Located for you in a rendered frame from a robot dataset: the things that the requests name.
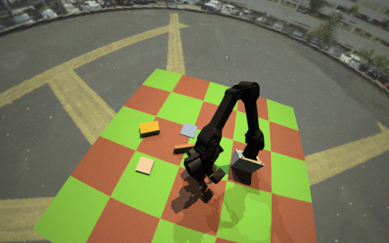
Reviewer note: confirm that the beige flat square tile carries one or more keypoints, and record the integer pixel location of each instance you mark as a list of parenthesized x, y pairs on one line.
[(145, 165)]

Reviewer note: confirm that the yellow rectangular block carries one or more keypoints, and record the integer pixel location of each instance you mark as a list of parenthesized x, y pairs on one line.
[(149, 128)]

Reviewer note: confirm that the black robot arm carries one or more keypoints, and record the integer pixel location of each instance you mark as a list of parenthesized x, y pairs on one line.
[(211, 135)]

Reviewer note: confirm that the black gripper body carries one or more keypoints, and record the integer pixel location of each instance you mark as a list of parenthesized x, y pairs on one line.
[(216, 175)]

